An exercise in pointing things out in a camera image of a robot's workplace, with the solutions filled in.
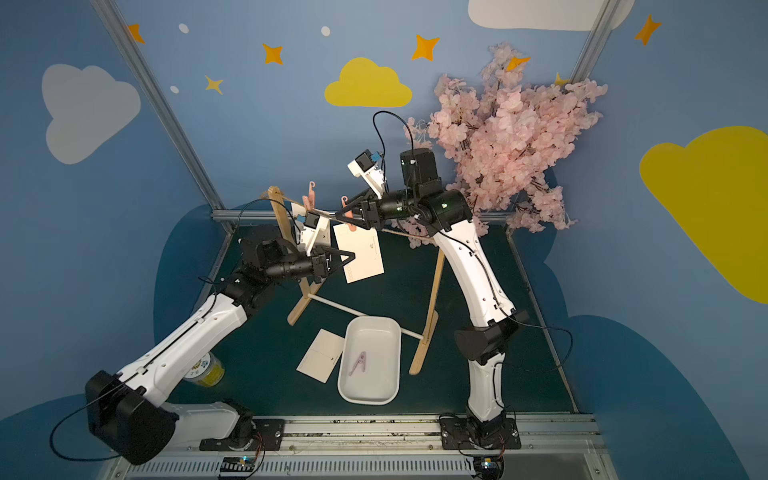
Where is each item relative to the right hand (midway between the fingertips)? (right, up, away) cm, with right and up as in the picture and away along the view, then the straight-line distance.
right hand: (346, 210), depth 64 cm
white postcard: (-11, -40, +25) cm, 49 cm away
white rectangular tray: (+4, -42, +22) cm, 48 cm away
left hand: (+2, -9, +4) cm, 10 cm away
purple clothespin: (+1, -40, +22) cm, 46 cm away
